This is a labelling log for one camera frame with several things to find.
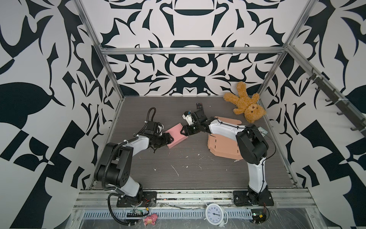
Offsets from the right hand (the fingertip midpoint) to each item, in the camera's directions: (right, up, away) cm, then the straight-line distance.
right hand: (182, 131), depth 93 cm
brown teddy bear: (+50, +12, +9) cm, 52 cm away
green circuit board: (-23, -39, -20) cm, 49 cm away
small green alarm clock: (+55, -1, +5) cm, 55 cm away
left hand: (-7, -5, -1) cm, 9 cm away
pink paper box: (-5, -1, +1) cm, 5 cm away
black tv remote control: (+13, +16, +19) cm, 28 cm away
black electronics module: (+38, -39, -22) cm, 58 cm away
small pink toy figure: (-15, -38, -26) cm, 48 cm away
